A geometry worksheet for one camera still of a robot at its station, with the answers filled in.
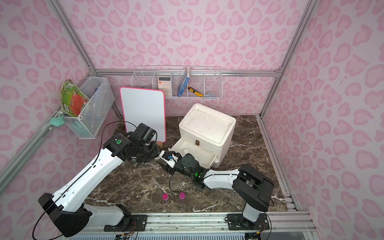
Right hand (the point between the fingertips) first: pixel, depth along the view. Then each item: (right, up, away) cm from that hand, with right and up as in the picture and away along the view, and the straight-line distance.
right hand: (160, 157), depth 75 cm
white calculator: (-2, +43, +20) cm, 47 cm away
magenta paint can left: (+1, -22, +6) cm, 23 cm away
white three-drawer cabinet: (+23, +12, +5) cm, 26 cm away
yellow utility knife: (+17, +38, +23) cm, 48 cm away
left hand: (0, +4, -2) cm, 4 cm away
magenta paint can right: (+10, -21, +5) cm, 24 cm away
